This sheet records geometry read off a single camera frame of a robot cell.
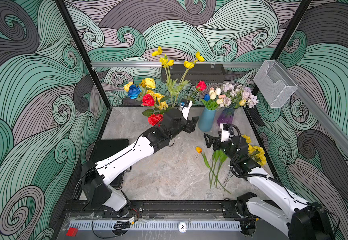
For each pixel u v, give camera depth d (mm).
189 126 612
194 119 612
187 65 764
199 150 929
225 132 678
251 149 900
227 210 726
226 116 967
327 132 590
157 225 697
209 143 718
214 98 840
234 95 877
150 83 724
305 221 384
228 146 680
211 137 717
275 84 772
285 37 812
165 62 777
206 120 978
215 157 923
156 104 723
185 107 581
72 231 657
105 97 1148
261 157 873
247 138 952
